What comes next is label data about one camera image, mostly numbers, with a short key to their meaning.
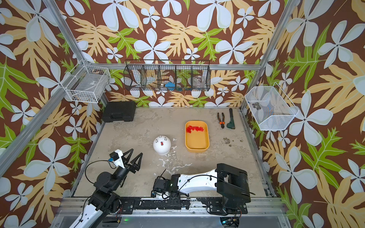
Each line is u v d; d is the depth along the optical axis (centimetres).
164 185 61
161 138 88
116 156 63
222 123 109
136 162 68
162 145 86
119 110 119
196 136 105
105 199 59
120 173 66
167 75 98
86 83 85
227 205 63
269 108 84
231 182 46
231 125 108
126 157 75
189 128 105
